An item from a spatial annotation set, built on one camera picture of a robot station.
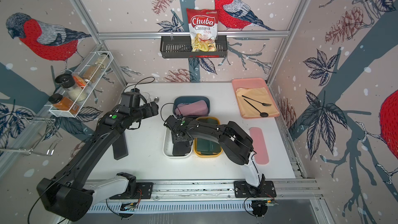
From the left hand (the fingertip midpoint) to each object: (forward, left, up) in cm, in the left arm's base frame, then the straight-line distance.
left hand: (153, 104), depth 78 cm
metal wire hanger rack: (-24, +35, +3) cm, 42 cm away
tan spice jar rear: (+12, +31, +11) cm, 35 cm away
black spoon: (+9, -65, -23) cm, 70 cm away
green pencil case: (-15, -27, -19) cm, 36 cm away
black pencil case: (-15, -13, -20) cm, 28 cm away
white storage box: (-13, -5, -23) cm, 27 cm away
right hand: (-9, -12, -21) cm, 25 cm away
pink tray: (+40, -55, -25) cm, 72 cm away
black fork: (+17, -70, -24) cm, 76 cm away
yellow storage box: (+1, -35, -18) cm, 40 cm away
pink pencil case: (+13, -23, -21) cm, 34 cm away
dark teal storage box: (+18, -12, -19) cm, 29 cm away
